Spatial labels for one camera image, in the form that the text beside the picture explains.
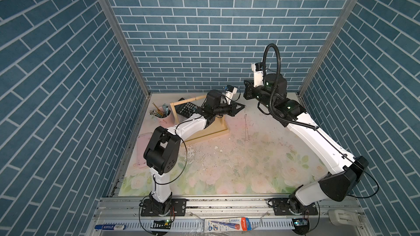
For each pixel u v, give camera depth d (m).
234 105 0.75
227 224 0.69
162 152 0.50
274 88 0.49
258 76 0.60
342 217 0.70
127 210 0.75
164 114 0.93
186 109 1.09
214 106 0.70
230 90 0.76
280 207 0.74
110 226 0.68
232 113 0.75
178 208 0.74
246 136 0.99
